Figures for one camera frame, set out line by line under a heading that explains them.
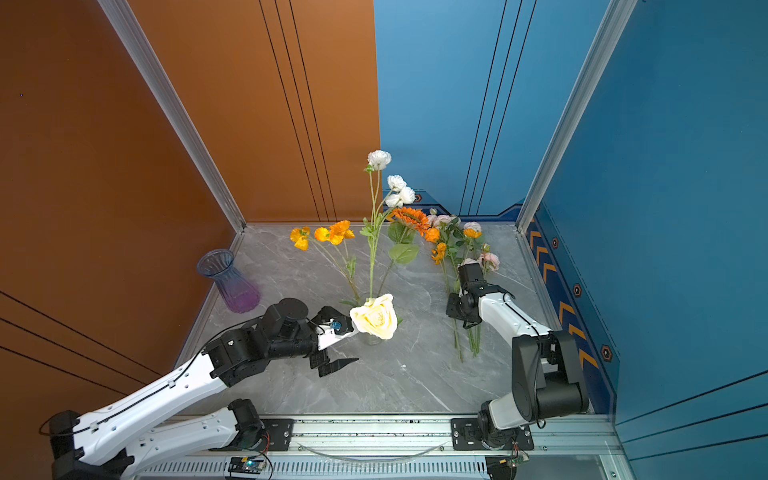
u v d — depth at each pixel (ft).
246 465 2.32
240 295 3.25
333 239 1.99
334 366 1.99
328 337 1.88
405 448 2.38
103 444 1.31
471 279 2.38
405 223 2.20
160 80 2.63
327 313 2.11
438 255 3.46
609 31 2.35
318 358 1.97
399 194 2.43
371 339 2.85
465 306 2.24
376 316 1.57
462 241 3.68
